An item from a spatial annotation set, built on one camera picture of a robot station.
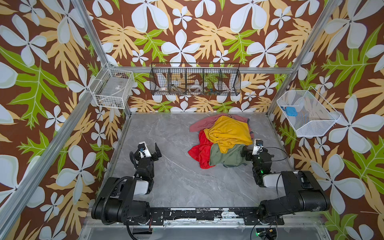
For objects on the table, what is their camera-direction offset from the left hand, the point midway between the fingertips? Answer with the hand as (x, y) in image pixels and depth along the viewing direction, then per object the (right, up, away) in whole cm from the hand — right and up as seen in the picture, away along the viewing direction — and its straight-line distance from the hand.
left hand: (146, 144), depth 86 cm
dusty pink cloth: (+36, +12, +26) cm, 46 cm away
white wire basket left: (-20, +33, 0) cm, 39 cm away
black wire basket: (+29, +42, +11) cm, 52 cm away
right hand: (+63, -1, +5) cm, 64 cm away
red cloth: (+33, -6, +6) cm, 34 cm away
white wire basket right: (+92, +18, -4) cm, 94 cm away
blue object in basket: (+84, +19, -1) cm, 86 cm away
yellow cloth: (+49, +7, +7) cm, 50 cm away
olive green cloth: (+51, -8, +1) cm, 52 cm away
